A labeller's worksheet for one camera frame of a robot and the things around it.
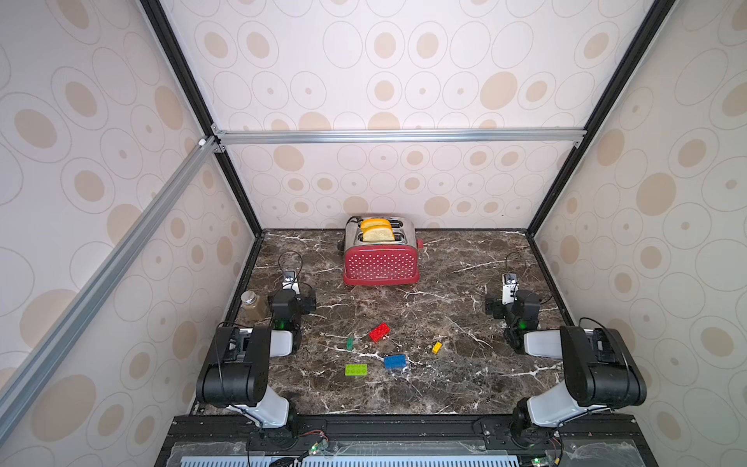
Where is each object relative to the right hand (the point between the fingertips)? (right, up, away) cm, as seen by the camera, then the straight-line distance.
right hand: (504, 292), depth 94 cm
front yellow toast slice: (-41, +19, -2) cm, 45 cm away
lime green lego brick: (-47, -21, -11) cm, 53 cm away
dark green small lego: (-50, -15, -7) cm, 52 cm away
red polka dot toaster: (-40, +14, -4) cm, 43 cm away
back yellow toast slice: (-42, +23, 0) cm, 48 cm away
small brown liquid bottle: (-80, -4, -5) cm, 80 cm away
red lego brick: (-41, -12, -5) cm, 43 cm away
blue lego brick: (-36, -19, -9) cm, 42 cm away
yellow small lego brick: (-23, -16, -7) cm, 29 cm away
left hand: (-66, +3, -1) cm, 66 cm away
